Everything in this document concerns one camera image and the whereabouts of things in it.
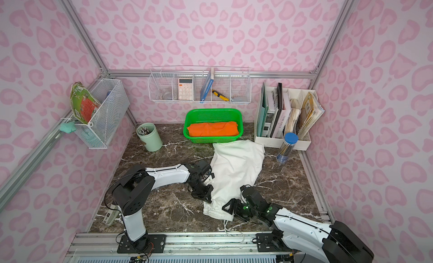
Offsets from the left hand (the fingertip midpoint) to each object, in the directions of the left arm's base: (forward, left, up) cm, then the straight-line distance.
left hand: (211, 198), depth 86 cm
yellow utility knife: (+50, -5, +26) cm, 56 cm away
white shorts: (+19, -13, 0) cm, 23 cm away
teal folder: (+34, -27, +26) cm, 50 cm away
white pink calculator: (+51, +15, +30) cm, 61 cm away
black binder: (+35, -35, +28) cm, 57 cm away
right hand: (-7, -8, +2) cm, 11 cm away
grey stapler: (-8, +46, +3) cm, 46 cm away
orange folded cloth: (+41, 0, +7) cm, 42 cm away
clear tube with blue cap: (+22, -40, +18) cm, 49 cm away
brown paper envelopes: (+38, -54, +25) cm, 71 cm away
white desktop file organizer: (+33, -36, +27) cm, 56 cm away
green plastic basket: (+55, +4, +5) cm, 56 cm away
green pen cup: (+31, +36, +16) cm, 50 cm away
